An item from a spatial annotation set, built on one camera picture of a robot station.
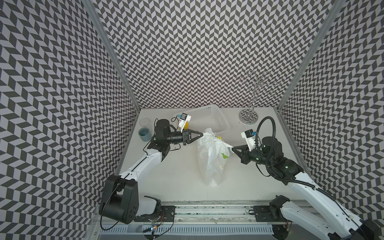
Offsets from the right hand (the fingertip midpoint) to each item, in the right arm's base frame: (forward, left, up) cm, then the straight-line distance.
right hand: (234, 151), depth 73 cm
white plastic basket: (+33, +13, -11) cm, 37 cm away
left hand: (+5, +16, +6) cm, 18 cm away
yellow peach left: (+29, +26, -16) cm, 42 cm away
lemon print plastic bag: (-4, +11, +6) cm, 13 cm away
